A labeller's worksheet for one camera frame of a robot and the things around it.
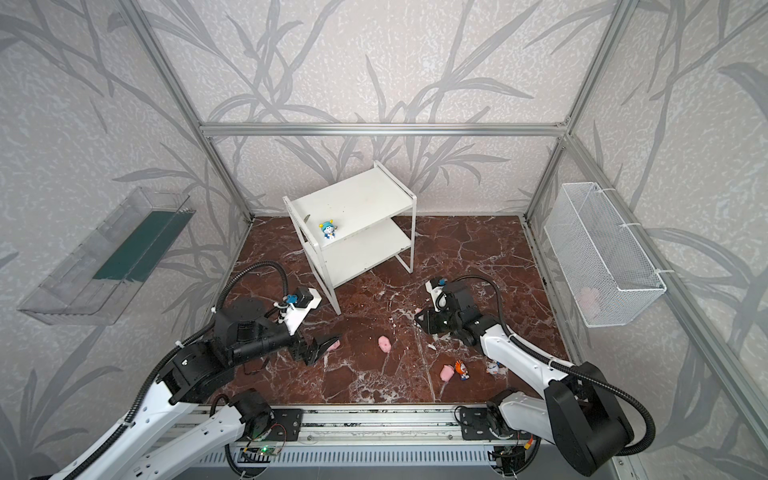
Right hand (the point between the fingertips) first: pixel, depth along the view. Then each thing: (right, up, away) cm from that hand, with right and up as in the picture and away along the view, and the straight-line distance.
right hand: (419, 307), depth 86 cm
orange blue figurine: (+12, -16, -5) cm, 20 cm away
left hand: (-20, +3, -20) cm, 29 cm away
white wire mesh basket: (+38, +12, -24) cm, 47 cm away
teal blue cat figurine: (-22, +22, -18) cm, 36 cm away
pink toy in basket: (+42, +4, -12) cm, 44 cm away
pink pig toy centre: (-10, -10, 0) cm, 15 cm away
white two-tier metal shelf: (-17, +24, -11) cm, 32 cm away
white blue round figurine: (+21, -15, -5) cm, 26 cm away
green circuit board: (-37, -31, -15) cm, 50 cm away
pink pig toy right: (+7, -16, -5) cm, 19 cm away
